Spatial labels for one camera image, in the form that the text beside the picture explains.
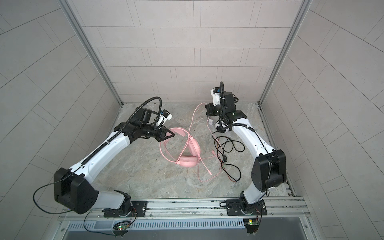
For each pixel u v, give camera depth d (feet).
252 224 2.23
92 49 2.84
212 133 3.27
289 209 2.36
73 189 1.29
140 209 2.32
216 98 2.37
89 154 1.46
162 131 2.15
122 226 2.10
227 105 2.03
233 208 2.33
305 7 2.33
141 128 1.96
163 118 2.23
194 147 2.32
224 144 3.08
